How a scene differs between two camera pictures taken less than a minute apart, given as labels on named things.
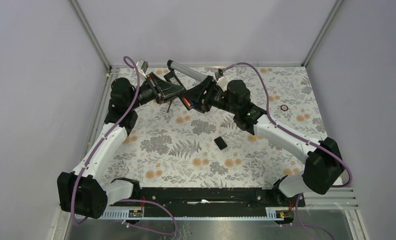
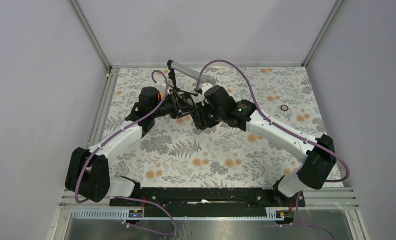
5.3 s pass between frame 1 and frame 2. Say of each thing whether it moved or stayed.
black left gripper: moved
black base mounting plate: stayed
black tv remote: moved
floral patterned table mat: stayed
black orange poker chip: stayed
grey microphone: stayed
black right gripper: moved
